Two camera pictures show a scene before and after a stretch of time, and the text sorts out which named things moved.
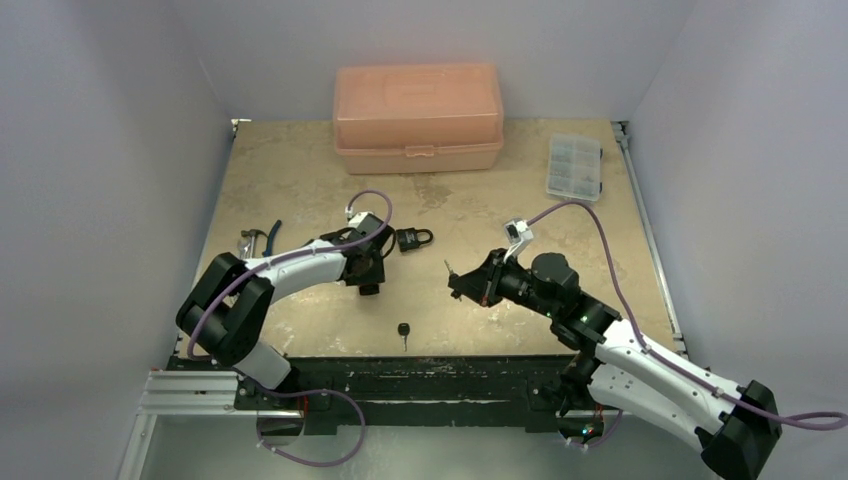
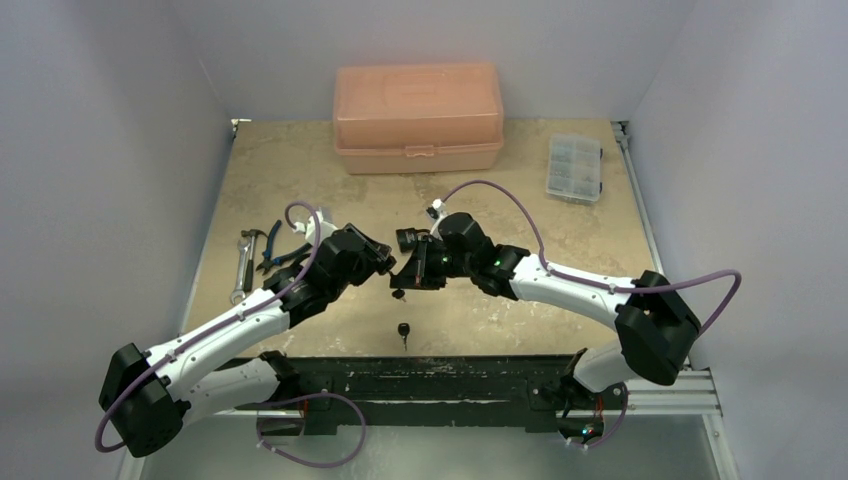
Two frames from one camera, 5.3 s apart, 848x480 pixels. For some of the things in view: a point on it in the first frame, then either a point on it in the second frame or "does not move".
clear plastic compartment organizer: x=574 y=167 does not move
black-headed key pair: x=453 y=282 -> x=399 y=294
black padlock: x=408 y=238 does not move
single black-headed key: x=404 y=329 does not move
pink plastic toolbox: x=418 y=118 does not move
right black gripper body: x=494 y=279 -> x=416 y=262
